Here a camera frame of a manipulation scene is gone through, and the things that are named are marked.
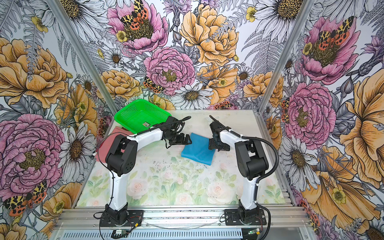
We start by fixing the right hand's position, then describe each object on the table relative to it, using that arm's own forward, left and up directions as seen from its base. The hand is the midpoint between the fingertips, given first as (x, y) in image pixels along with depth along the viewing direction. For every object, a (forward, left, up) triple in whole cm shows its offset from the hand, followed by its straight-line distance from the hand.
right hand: (218, 151), depth 97 cm
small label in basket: (+24, +50, +1) cm, 56 cm away
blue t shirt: (0, +12, +3) cm, 13 cm away
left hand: (+3, +22, +3) cm, 22 cm away
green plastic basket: (+35, +58, 0) cm, 68 cm away
